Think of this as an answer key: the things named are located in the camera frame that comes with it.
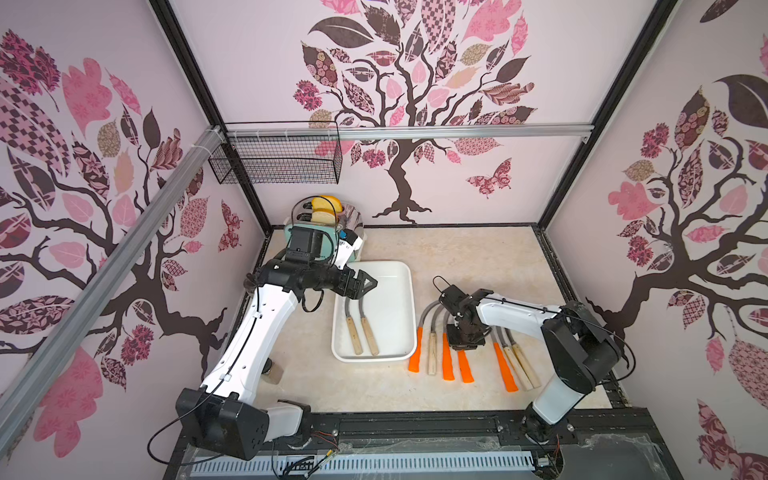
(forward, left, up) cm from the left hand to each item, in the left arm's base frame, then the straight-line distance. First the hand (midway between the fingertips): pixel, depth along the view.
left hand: (360, 284), depth 74 cm
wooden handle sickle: (-8, -20, -24) cm, 32 cm away
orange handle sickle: (-12, -14, -25) cm, 31 cm away
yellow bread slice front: (+31, +15, -6) cm, 34 cm away
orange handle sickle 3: (-13, -29, -24) cm, 40 cm away
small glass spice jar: (-16, +24, -18) cm, 34 cm away
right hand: (-6, -27, -25) cm, 38 cm away
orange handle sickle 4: (-17, -41, -24) cm, 51 cm away
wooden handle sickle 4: (-16, -44, -23) cm, 52 cm away
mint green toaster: (+33, +7, -11) cm, 36 cm away
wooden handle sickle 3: (0, +5, -24) cm, 25 cm away
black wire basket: (+67, +37, -7) cm, 77 cm away
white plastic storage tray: (+7, -8, -25) cm, 27 cm away
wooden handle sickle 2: (0, 0, -25) cm, 25 cm away
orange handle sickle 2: (-15, -24, -23) cm, 37 cm away
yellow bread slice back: (+37, +11, -4) cm, 39 cm away
